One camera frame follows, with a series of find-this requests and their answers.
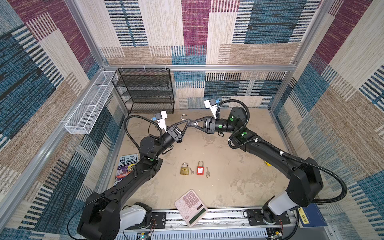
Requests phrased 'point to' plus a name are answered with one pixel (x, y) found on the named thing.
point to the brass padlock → (184, 171)
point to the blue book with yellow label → (311, 216)
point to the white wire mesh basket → (83, 118)
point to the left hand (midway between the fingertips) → (190, 121)
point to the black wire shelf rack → (145, 90)
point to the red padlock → (200, 170)
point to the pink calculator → (191, 207)
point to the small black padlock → (181, 117)
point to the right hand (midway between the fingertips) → (191, 126)
